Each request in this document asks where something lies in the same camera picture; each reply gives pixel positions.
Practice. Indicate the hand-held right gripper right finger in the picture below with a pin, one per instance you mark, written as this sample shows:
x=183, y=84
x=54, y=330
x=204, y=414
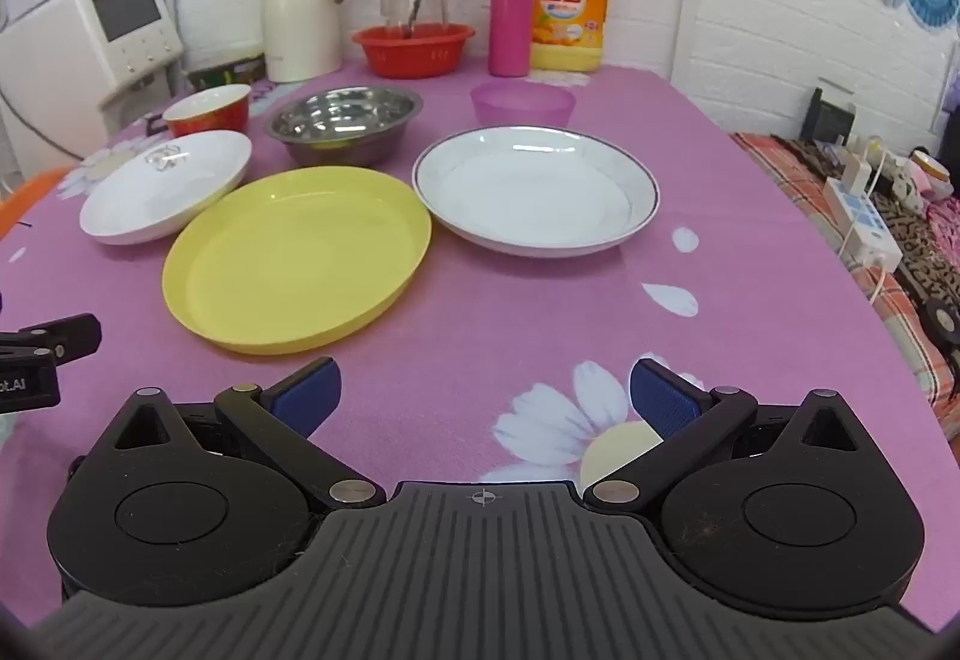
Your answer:
x=667, y=397

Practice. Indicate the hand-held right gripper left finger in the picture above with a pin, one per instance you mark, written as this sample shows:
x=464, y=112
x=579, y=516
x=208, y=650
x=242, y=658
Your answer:
x=304, y=397

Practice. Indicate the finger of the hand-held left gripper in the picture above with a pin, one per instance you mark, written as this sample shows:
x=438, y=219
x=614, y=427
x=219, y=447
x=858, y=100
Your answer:
x=71, y=336

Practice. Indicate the yellow plastic plate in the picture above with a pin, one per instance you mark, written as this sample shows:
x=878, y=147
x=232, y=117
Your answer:
x=300, y=255

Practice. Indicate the white plate with grey print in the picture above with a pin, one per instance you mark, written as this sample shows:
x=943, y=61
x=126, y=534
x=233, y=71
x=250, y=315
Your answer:
x=161, y=191

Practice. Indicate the white plate with dark rim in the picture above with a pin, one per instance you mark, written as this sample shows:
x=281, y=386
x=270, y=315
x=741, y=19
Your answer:
x=536, y=191

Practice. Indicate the red bowl with white inside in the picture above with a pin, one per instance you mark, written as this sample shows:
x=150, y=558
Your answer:
x=217, y=114

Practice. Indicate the stainless steel bowl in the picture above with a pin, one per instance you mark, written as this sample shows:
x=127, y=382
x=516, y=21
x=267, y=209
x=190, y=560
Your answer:
x=341, y=120

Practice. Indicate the purple translucent plastic bowl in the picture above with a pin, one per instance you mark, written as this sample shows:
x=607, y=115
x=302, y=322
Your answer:
x=521, y=105

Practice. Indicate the orange plastic stool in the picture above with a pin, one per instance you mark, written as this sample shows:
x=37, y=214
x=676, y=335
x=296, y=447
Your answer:
x=26, y=199

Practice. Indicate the pink floral tablecloth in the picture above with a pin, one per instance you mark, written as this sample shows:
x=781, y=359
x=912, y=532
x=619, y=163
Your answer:
x=487, y=315

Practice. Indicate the plaid blanket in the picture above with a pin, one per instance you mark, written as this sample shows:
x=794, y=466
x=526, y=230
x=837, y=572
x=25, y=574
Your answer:
x=900, y=322

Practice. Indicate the white water dispenser with screen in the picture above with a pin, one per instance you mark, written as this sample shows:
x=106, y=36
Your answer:
x=67, y=75

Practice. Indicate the white power strip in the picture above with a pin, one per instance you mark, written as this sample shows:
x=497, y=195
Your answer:
x=866, y=225

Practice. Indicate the white charger plug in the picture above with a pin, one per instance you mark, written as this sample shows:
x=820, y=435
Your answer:
x=857, y=174

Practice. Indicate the leopard print cloth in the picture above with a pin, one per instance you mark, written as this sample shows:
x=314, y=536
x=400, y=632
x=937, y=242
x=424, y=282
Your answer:
x=930, y=255

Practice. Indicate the green instant noodle cup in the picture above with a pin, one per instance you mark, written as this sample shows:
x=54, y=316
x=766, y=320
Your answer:
x=225, y=75

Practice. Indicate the dark box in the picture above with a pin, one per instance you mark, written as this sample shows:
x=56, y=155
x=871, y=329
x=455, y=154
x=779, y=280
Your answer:
x=829, y=116

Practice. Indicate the red plastic basket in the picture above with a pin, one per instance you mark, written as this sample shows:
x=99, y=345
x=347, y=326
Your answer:
x=412, y=56

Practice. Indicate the cream thermos jug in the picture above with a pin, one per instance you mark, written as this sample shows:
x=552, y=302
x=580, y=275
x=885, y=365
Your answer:
x=300, y=15

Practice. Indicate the pink water bottle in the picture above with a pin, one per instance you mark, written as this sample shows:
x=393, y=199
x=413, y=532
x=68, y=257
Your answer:
x=510, y=15

